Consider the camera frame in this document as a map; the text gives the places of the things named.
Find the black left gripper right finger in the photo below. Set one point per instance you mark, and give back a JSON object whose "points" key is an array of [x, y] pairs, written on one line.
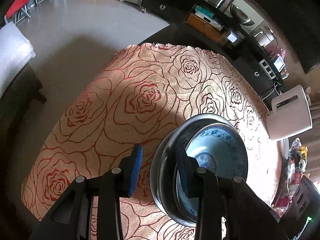
{"points": [[247, 216]]}

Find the wooden box on sideboard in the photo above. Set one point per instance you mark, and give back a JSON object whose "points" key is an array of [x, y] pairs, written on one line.
{"points": [[205, 28]]}

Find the steel bowl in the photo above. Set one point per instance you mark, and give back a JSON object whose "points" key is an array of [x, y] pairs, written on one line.
{"points": [[163, 164]]}

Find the blue white porcelain bowl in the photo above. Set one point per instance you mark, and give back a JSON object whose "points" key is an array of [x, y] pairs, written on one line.
{"points": [[217, 148]]}

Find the red folding chair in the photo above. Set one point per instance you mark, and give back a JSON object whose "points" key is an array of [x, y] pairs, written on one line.
{"points": [[17, 12]]}

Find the black sideboard cabinet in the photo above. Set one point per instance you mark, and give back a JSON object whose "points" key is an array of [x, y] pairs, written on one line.
{"points": [[238, 47]]}

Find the white chair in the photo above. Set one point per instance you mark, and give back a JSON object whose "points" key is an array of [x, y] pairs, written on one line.
{"points": [[290, 115]]}

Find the rose pattern tablecloth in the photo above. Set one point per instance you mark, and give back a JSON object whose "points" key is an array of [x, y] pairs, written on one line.
{"points": [[143, 94]]}

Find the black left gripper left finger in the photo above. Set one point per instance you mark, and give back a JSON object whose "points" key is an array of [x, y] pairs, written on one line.
{"points": [[71, 215]]}

